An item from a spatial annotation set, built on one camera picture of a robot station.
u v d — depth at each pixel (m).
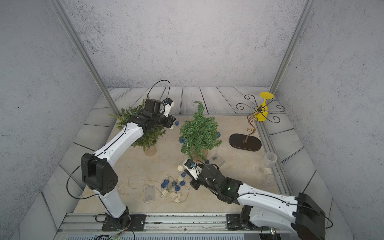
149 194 0.83
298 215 0.41
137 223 0.73
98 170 0.47
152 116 0.65
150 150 0.96
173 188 0.83
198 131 0.73
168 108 0.75
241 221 0.64
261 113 0.79
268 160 0.75
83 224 0.75
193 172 0.63
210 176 0.54
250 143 1.01
